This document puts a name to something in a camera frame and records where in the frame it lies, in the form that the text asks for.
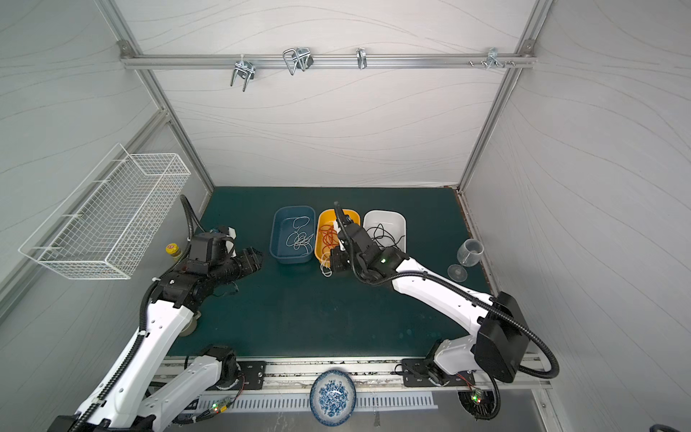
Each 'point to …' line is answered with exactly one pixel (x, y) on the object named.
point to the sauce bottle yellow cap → (172, 248)
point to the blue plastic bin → (282, 227)
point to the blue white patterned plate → (333, 398)
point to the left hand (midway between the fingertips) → (252, 258)
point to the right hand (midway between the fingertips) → (331, 251)
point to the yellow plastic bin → (327, 217)
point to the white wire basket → (103, 230)
